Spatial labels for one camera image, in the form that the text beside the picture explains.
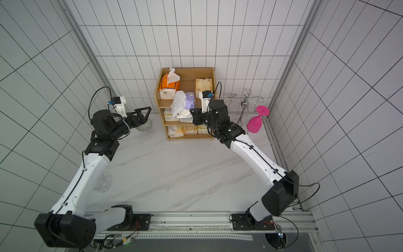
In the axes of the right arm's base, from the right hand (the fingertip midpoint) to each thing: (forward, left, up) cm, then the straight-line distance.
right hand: (183, 111), depth 70 cm
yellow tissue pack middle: (+13, +1, -30) cm, 33 cm away
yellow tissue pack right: (+15, -7, -31) cm, 35 cm away
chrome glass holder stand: (+18, -34, -10) cm, 40 cm away
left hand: (0, +18, -1) cm, 18 cm away
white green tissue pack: (+12, +12, -15) cm, 23 cm away
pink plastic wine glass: (+11, -38, -19) cm, 44 cm away
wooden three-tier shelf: (+26, +2, -3) cm, 27 cm away
